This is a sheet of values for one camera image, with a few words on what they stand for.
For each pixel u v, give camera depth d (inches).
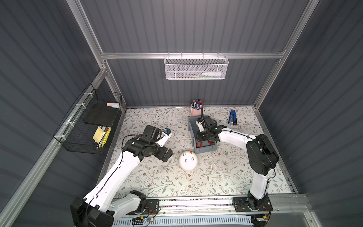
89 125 29.0
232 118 44.0
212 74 35.2
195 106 41.4
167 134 26.3
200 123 31.1
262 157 21.4
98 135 26.7
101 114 29.9
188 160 31.1
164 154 26.2
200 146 37.6
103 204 15.0
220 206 29.6
